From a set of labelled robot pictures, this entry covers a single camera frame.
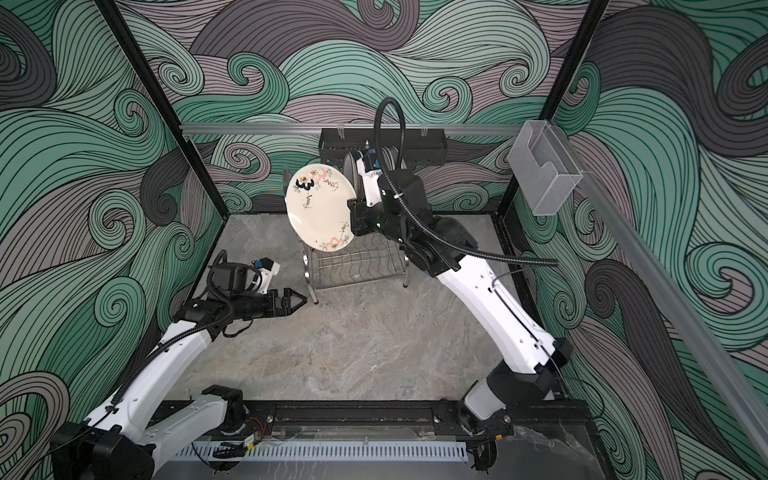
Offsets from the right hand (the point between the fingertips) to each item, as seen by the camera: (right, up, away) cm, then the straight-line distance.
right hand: (350, 198), depth 61 cm
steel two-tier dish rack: (+3, -15, +40) cm, 43 cm away
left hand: (-16, -25, +17) cm, 34 cm away
